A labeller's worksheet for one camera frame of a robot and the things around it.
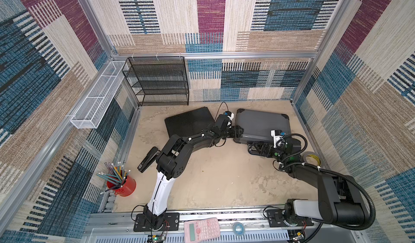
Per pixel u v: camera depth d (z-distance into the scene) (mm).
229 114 886
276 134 818
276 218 732
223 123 766
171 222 734
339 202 427
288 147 724
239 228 720
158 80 1103
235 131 851
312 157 922
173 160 552
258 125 959
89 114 702
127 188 794
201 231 700
